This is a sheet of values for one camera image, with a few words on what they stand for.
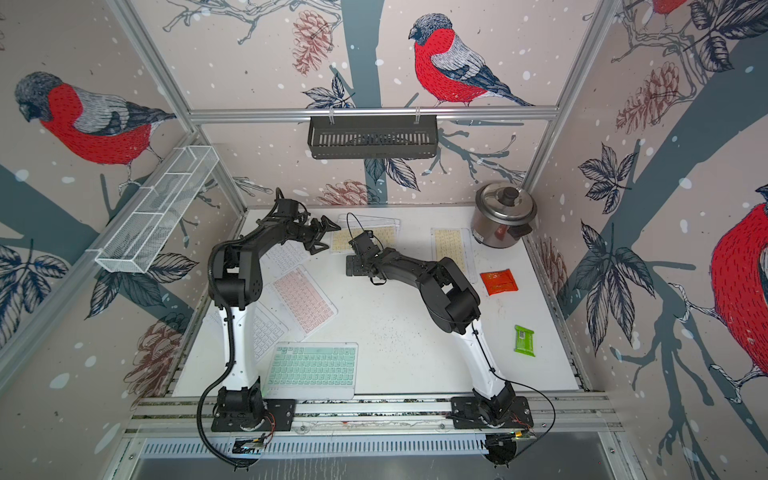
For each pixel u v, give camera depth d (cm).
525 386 66
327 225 98
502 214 95
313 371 80
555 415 68
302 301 95
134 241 71
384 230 110
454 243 109
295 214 93
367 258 79
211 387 66
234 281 63
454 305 56
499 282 98
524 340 84
